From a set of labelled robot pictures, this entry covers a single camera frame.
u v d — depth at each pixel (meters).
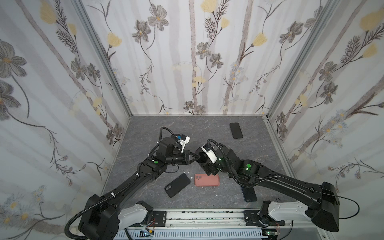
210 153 0.63
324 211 0.39
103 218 0.39
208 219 0.75
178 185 0.87
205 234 0.70
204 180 0.87
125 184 0.47
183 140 0.71
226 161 0.53
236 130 1.12
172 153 0.64
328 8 0.69
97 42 0.79
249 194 0.81
